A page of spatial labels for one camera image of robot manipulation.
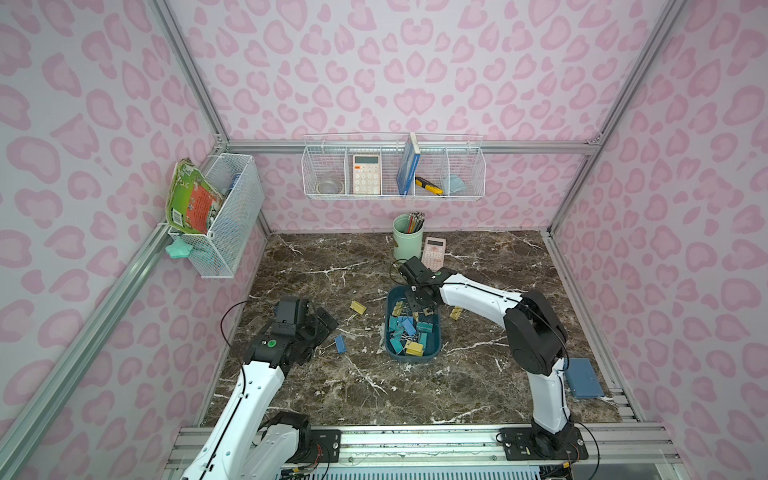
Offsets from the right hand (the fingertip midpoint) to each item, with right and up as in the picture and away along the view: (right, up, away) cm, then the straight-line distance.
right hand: (416, 298), depth 95 cm
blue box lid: (+45, -20, -13) cm, 51 cm away
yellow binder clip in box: (-1, -13, -9) cm, 16 cm away
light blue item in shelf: (+14, +38, +5) cm, 41 cm away
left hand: (-26, -5, -16) cm, 30 cm away
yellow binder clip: (-19, -3, +2) cm, 19 cm away
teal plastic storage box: (+4, -8, -3) cm, 9 cm away
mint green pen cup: (-2, +21, +7) cm, 23 cm away
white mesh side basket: (-49, +14, -23) cm, 56 cm away
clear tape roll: (-28, +35, 0) cm, 45 cm away
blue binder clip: (-23, -13, -6) cm, 27 cm away
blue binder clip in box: (-2, -8, -3) cm, 9 cm away
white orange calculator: (-16, +39, -2) cm, 42 cm away
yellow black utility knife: (+2, +37, +2) cm, 38 cm away
